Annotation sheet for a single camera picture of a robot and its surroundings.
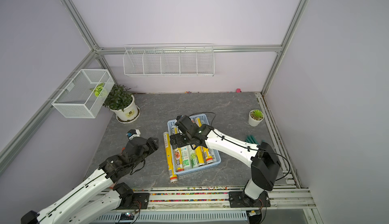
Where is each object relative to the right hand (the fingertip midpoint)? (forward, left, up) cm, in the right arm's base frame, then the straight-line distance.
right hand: (177, 139), depth 79 cm
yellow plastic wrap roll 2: (-6, -11, -7) cm, 15 cm away
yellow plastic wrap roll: (-3, +1, -11) cm, 12 cm away
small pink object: (+52, -44, -16) cm, 70 cm away
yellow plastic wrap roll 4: (-15, +3, -12) cm, 19 cm away
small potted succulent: (+19, -48, -7) cm, 52 cm away
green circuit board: (-32, +23, -16) cm, 43 cm away
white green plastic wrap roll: (-6, -4, -11) cm, 13 cm away
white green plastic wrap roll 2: (-6, -8, -10) cm, 14 cm away
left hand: (-2, +11, -1) cm, 11 cm away
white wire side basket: (+21, +52, +12) cm, 57 cm away
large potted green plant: (+26, +38, 0) cm, 45 cm away
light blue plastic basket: (-4, -20, -11) cm, 23 cm away
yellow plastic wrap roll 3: (-7, -16, -8) cm, 19 cm away
